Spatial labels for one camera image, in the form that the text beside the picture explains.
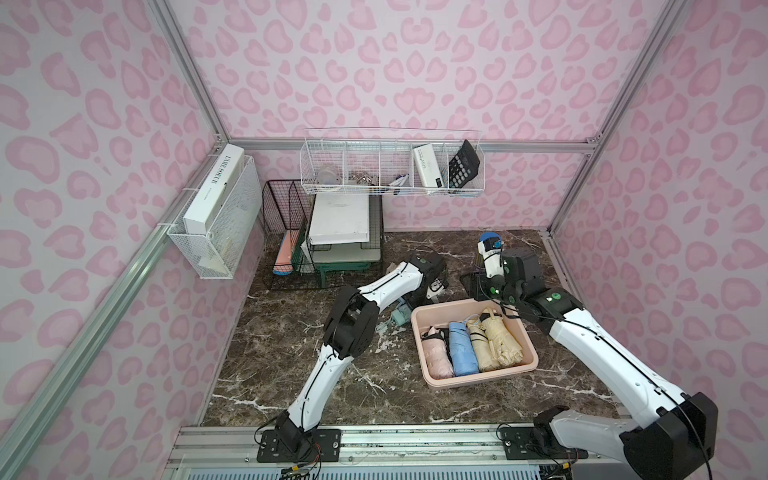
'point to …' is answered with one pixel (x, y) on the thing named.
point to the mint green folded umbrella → (400, 316)
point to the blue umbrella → (463, 351)
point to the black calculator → (464, 166)
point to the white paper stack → (340, 217)
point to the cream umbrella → (504, 349)
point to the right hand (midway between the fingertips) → (466, 275)
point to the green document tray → (332, 257)
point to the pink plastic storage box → (439, 315)
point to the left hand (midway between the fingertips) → (416, 302)
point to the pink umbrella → (438, 357)
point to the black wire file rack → (285, 218)
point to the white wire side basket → (218, 255)
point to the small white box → (429, 166)
